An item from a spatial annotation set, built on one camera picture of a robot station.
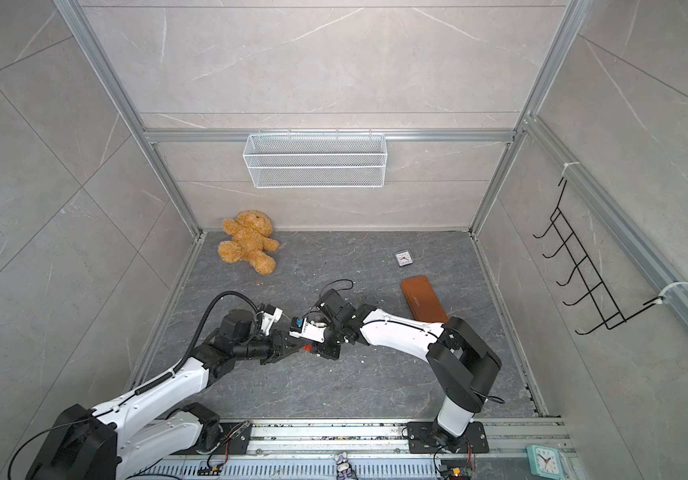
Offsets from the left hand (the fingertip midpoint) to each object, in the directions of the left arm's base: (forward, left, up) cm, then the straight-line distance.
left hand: (306, 342), depth 79 cm
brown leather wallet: (+19, -37, -11) cm, 43 cm away
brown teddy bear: (+45, +24, -2) cm, 51 cm away
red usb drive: (0, 0, -2) cm, 2 cm away
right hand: (+2, -3, -5) cm, 6 cm away
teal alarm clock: (-28, -57, -9) cm, 64 cm away
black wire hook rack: (+6, -67, +20) cm, 70 cm away
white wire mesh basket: (+55, -2, +21) cm, 59 cm away
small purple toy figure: (-27, -10, -8) cm, 30 cm away
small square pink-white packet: (+36, -33, -10) cm, 50 cm away
